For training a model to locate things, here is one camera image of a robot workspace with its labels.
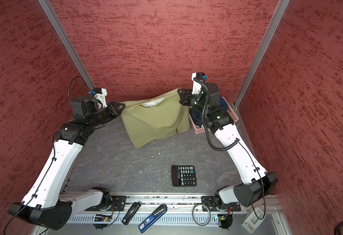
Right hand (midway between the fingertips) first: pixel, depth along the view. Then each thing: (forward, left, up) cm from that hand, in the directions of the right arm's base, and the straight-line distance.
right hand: (177, 93), depth 66 cm
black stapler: (-43, +24, -38) cm, 62 cm away
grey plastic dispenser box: (-46, -35, -41) cm, 71 cm away
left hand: (-4, +26, -5) cm, 26 cm away
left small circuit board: (-44, +41, -44) cm, 74 cm away
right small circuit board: (-47, -22, -44) cm, 68 cm away
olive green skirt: (-4, +16, -14) cm, 22 cm away
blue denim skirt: (+18, -14, -37) cm, 44 cm away
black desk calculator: (-25, -2, -40) cm, 47 cm away
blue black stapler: (-43, +11, -36) cm, 58 cm away
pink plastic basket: (+5, -17, -39) cm, 42 cm away
